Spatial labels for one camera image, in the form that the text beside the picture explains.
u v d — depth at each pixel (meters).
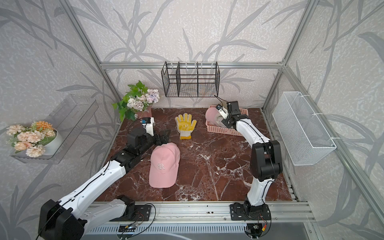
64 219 0.37
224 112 0.83
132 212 0.70
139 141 0.57
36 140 0.51
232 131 1.00
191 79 1.05
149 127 0.69
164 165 0.81
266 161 0.49
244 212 0.73
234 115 0.72
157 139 0.68
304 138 0.60
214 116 1.06
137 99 0.85
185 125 1.08
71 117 0.74
